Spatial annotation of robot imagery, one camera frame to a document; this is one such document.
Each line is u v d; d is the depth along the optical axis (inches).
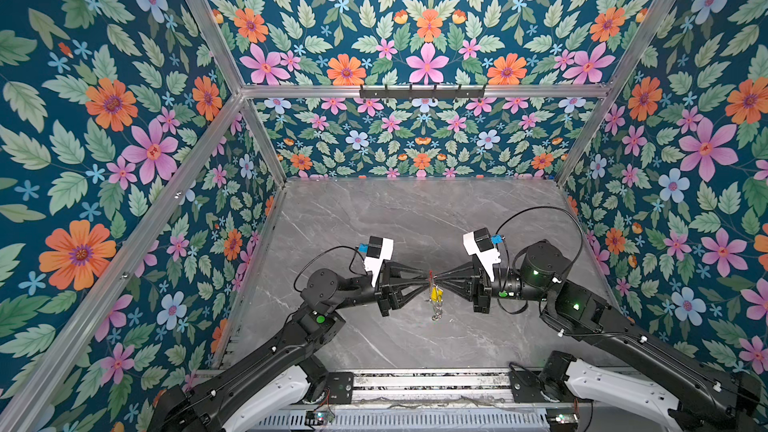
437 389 29.5
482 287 19.8
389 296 21.3
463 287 22.3
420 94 36.7
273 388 22.3
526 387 28.9
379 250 20.6
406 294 22.4
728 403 15.4
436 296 23.1
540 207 17.1
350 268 22.3
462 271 21.7
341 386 29.1
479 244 19.7
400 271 23.1
